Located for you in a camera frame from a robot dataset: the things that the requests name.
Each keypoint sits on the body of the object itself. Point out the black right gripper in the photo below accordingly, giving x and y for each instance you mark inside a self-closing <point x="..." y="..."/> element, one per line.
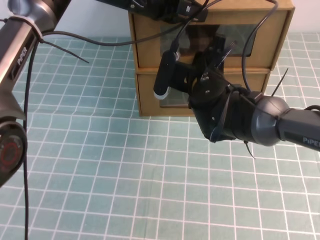
<point x="223" y="110"/>

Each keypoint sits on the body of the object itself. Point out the cardboard drawer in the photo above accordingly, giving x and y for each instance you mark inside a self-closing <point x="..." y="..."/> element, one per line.
<point x="176" y="103"/>
<point x="234" y="25"/>

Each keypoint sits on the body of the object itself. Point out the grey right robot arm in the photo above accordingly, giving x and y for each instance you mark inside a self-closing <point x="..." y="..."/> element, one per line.
<point x="275" y="121"/>

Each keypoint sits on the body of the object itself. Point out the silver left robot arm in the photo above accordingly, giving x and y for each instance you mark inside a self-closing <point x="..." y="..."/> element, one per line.
<point x="18" y="36"/>

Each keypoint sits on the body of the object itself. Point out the brown cardboard shoebox cabinet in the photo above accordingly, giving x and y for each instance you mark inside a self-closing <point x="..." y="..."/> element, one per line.
<point x="271" y="5"/>

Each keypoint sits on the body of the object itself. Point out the cyan checkered tablecloth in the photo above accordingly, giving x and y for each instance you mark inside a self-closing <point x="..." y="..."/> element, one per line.
<point x="97" y="170"/>

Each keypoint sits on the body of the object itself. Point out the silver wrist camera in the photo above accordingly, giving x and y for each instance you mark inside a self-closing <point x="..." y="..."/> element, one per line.
<point x="164" y="75"/>

